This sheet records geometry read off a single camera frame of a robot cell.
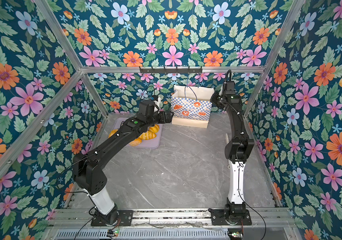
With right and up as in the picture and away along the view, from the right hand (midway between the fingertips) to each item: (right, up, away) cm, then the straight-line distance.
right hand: (212, 97), depth 94 cm
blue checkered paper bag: (-13, -6, +2) cm, 14 cm away
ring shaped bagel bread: (-69, -23, +10) cm, 73 cm away
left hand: (-26, -9, -14) cm, 31 cm away
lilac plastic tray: (-38, -30, +8) cm, 49 cm away
